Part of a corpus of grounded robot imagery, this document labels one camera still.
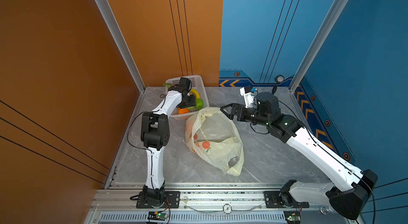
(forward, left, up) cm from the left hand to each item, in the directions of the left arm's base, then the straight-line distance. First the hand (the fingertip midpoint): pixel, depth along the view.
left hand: (192, 101), depth 101 cm
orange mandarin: (-6, +5, -2) cm, 8 cm away
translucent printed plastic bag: (-17, -13, -9) cm, 23 cm away
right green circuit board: (-59, -50, -11) cm, 78 cm away
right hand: (-23, -20, +23) cm, 38 cm away
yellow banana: (+13, -1, -6) cm, 15 cm away
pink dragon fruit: (+14, +18, +1) cm, 23 cm away
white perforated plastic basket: (+18, +17, 0) cm, 24 cm away
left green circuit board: (-59, +12, -10) cm, 61 cm away
